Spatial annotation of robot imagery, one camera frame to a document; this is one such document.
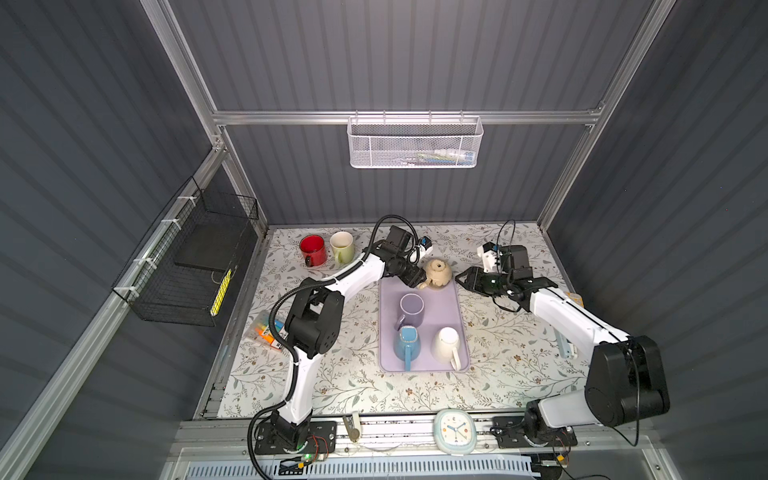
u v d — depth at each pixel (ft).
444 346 2.62
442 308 3.18
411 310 2.85
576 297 3.25
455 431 2.37
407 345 2.64
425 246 2.82
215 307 2.16
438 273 3.16
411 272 2.82
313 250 3.48
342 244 3.41
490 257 2.65
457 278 2.82
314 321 1.81
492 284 2.45
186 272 2.37
